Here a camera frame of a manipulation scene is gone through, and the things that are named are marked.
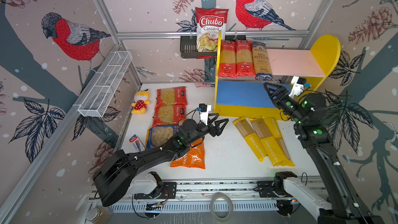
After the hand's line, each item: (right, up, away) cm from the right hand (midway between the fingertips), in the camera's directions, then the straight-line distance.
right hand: (260, 89), depth 64 cm
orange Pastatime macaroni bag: (-29, -35, +16) cm, 48 cm away
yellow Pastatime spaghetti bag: (+1, -22, +31) cm, 38 cm away
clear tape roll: (-16, -51, +9) cm, 54 cm away
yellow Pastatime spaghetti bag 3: (+20, -31, +21) cm, 43 cm away
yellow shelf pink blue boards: (+3, -5, +24) cm, 25 cm away
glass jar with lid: (-66, -51, -3) cm, 83 cm away
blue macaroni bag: (-52, -27, +26) cm, 64 cm away
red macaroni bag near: (-47, -15, +36) cm, 61 cm away
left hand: (-15, -13, +5) cm, 21 cm away
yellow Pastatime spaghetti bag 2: (+13, -29, +24) cm, 40 cm away
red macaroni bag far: (-46, -3, +44) cm, 64 cm away
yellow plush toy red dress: (-67, -6, +40) cm, 78 cm away
